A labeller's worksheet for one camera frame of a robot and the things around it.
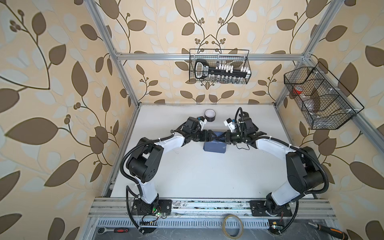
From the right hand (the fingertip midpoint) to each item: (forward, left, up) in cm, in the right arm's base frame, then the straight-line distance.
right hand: (217, 140), depth 85 cm
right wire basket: (+7, -53, +22) cm, 57 cm away
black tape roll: (+30, +1, -12) cm, 32 cm away
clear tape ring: (-41, -7, -10) cm, 43 cm away
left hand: (+4, +2, -1) cm, 4 cm away
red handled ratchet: (-39, +57, -12) cm, 70 cm away
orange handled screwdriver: (-43, -48, -11) cm, 65 cm away
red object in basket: (+19, -45, +20) cm, 53 cm away
